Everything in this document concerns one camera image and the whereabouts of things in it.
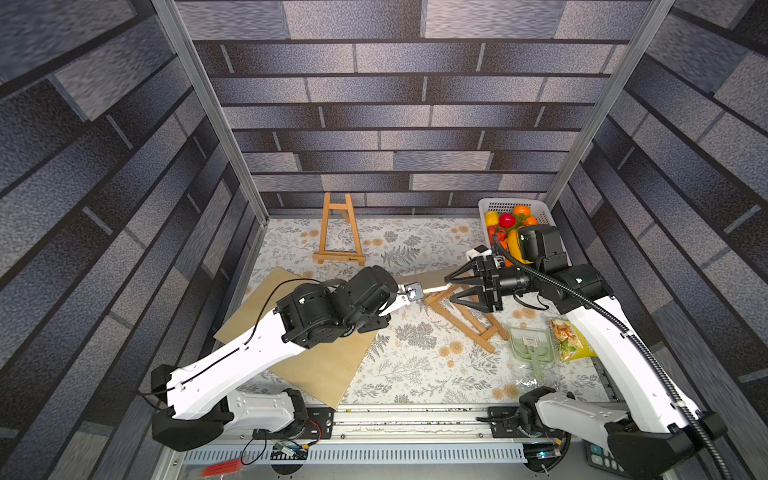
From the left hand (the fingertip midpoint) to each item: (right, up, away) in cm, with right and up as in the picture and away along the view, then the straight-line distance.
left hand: (382, 291), depth 64 cm
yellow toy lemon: (+41, +20, +46) cm, 65 cm away
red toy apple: (+45, +19, +43) cm, 65 cm away
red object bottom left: (-38, -43, +5) cm, 58 cm away
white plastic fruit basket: (+59, +24, +48) cm, 80 cm away
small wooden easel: (-20, +6, +39) cm, 45 cm away
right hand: (+13, +1, -5) cm, 14 cm away
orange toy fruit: (+52, +24, +46) cm, 74 cm away
